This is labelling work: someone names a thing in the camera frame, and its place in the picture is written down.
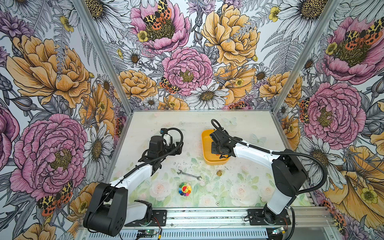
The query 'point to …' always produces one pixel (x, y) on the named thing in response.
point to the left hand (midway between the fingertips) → (176, 147)
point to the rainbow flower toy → (185, 189)
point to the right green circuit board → (280, 230)
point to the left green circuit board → (148, 232)
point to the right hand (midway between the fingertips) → (216, 152)
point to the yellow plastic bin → (210, 158)
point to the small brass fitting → (219, 173)
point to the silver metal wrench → (181, 172)
